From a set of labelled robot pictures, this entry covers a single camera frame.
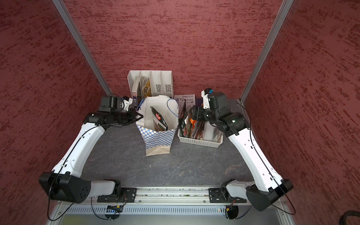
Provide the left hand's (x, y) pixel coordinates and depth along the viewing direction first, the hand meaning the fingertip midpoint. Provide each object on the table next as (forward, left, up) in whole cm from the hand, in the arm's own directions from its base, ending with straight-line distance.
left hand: (142, 119), depth 75 cm
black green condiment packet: (+3, -23, -1) cm, 23 cm away
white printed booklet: (+41, -28, -26) cm, 56 cm away
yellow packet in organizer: (+34, +5, -8) cm, 35 cm away
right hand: (-2, -29, +7) cm, 30 cm away
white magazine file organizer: (+44, -4, -9) cm, 45 cm away
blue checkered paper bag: (-9, -8, -11) cm, 16 cm away
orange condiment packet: (0, -28, -3) cm, 28 cm away
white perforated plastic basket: (-4, -39, -22) cm, 45 cm away
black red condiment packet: (+1, -9, -8) cm, 12 cm away
